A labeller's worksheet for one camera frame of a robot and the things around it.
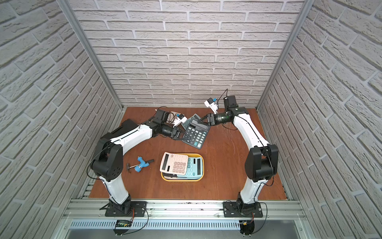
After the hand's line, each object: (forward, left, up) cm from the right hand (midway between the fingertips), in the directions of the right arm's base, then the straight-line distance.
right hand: (202, 122), depth 80 cm
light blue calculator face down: (-19, +6, -18) cm, 27 cm away
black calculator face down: (-6, +4, -2) cm, 7 cm away
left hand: (-5, +10, -3) cm, 12 cm away
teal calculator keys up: (0, +9, -1) cm, 9 cm away
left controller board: (-41, +44, -26) cm, 66 cm away
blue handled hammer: (-13, +37, -21) cm, 45 cm away
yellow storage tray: (-10, +8, -19) cm, 23 cm away
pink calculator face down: (-16, +17, -16) cm, 28 cm away
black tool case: (+17, +53, -19) cm, 59 cm away
